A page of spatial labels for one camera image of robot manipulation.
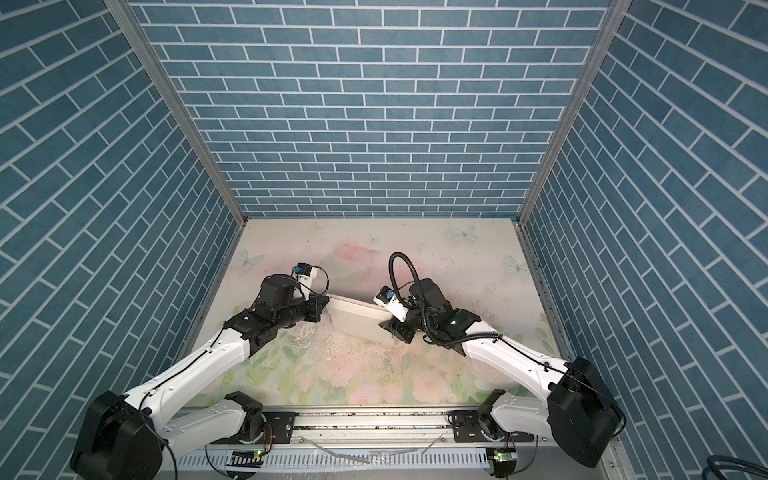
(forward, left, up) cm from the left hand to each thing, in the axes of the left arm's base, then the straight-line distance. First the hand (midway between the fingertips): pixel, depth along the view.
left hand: (330, 300), depth 83 cm
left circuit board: (-34, +18, -16) cm, 42 cm away
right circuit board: (-35, -46, -16) cm, 60 cm away
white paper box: (-5, -8, 0) cm, 10 cm away
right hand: (-5, -15, +1) cm, 16 cm away
